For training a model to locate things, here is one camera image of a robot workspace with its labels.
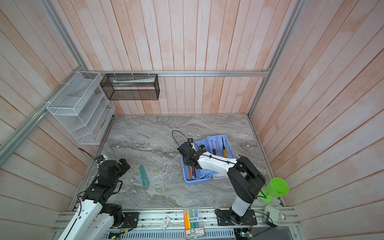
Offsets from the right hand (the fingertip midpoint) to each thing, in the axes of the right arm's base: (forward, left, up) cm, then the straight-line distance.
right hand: (190, 156), depth 92 cm
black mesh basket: (+44, +44, +21) cm, 65 cm away
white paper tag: (-35, +12, -2) cm, 37 cm away
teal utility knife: (-14, +27, -3) cm, 30 cm away
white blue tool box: (+5, -17, +5) cm, 18 cm away
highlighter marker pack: (-34, -2, -3) cm, 35 cm away
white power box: (-31, -42, 0) cm, 52 cm away
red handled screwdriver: (-8, -2, -4) cm, 9 cm away
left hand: (-11, +39, +7) cm, 41 cm away
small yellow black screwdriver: (+1, -20, +6) cm, 21 cm away
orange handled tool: (-8, 0, -5) cm, 9 cm away
